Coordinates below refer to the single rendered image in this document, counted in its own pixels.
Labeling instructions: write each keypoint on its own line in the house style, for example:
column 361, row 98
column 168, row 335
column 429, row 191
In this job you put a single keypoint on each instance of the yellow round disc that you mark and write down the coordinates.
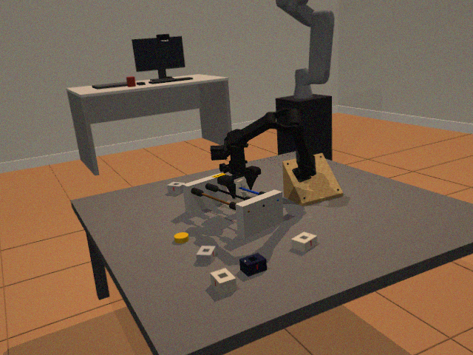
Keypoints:
column 181, row 237

